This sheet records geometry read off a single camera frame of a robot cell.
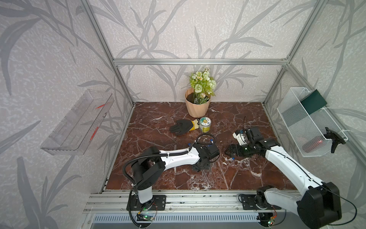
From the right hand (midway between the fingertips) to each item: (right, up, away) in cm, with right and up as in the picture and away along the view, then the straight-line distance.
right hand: (230, 151), depth 82 cm
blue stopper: (+4, -6, +7) cm, 10 cm away
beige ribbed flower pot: (-19, +24, +20) cm, 37 cm away
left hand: (-15, -10, +2) cm, 18 cm away
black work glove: (-30, +12, +21) cm, 39 cm away
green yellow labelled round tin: (-14, +15, +15) cm, 25 cm away
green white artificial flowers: (-15, +40, +12) cm, 44 cm away
